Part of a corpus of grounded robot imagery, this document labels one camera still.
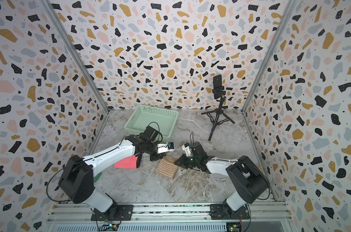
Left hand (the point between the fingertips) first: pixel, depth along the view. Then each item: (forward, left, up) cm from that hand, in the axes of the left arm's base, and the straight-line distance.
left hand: (165, 152), depth 85 cm
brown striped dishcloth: (-5, 0, -9) cm, 10 cm away
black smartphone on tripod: (+30, -32, +22) cm, 49 cm away
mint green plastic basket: (+35, +2, -10) cm, 36 cm away
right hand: (-5, -6, -4) cm, 9 cm away
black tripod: (+26, -35, +2) cm, 43 cm away
